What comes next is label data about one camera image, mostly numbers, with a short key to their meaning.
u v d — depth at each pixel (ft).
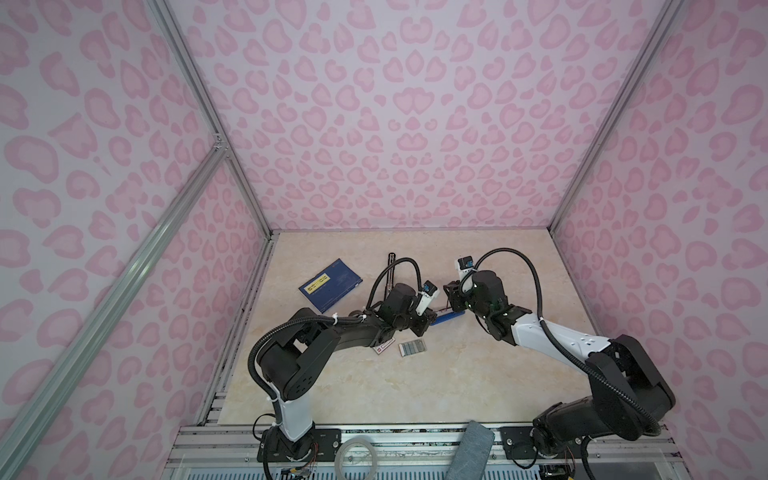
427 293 2.60
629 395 1.41
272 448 2.37
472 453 2.31
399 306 2.36
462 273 2.57
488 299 2.21
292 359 1.59
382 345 2.30
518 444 2.41
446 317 3.03
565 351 1.56
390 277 3.40
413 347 2.96
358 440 2.32
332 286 3.40
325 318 1.78
